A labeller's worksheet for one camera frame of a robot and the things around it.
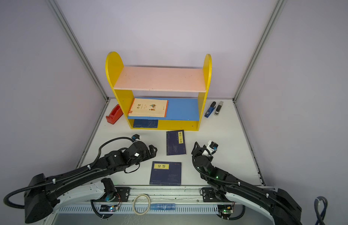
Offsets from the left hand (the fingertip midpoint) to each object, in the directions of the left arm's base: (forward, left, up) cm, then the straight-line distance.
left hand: (153, 152), depth 79 cm
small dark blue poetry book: (+12, -12, -11) cm, 20 cm away
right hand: (+4, -26, -2) cm, 27 cm away
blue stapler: (+39, -40, -8) cm, 57 cm away
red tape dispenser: (+32, +34, -5) cm, 47 cm away
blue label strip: (-25, -6, -9) cm, 27 cm away
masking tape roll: (-24, +9, -10) cm, 28 cm away
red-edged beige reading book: (+31, +11, +4) cm, 33 cm away
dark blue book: (+25, +10, -7) cm, 28 cm away
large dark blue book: (-8, -6, -11) cm, 15 cm away
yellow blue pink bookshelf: (+27, -18, +3) cm, 32 cm away
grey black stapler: (+43, -48, -7) cm, 65 cm away
